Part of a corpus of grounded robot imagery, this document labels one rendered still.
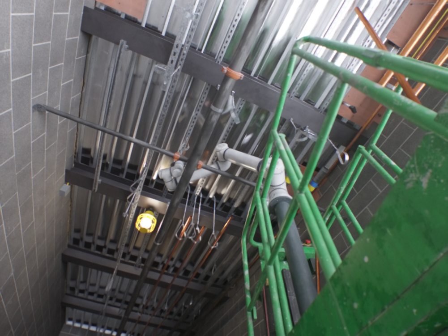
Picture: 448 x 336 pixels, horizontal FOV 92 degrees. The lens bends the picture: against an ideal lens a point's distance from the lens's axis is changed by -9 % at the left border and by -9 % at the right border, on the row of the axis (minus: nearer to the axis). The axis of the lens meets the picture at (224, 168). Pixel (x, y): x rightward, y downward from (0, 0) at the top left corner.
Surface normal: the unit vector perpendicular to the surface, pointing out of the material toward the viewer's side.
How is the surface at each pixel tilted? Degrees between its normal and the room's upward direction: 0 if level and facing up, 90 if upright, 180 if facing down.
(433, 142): 90
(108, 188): 180
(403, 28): 180
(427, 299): 90
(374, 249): 90
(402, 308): 90
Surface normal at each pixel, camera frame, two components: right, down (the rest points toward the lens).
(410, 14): 0.00, 0.55
